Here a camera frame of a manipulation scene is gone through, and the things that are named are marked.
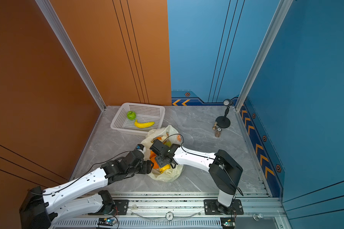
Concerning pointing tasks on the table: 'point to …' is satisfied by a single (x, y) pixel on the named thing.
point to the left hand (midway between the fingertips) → (151, 163)
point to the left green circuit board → (106, 221)
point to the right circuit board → (228, 223)
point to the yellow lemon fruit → (166, 167)
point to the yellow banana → (144, 125)
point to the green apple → (131, 115)
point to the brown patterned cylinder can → (218, 132)
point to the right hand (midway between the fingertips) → (163, 158)
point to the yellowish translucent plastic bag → (169, 135)
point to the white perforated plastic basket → (138, 117)
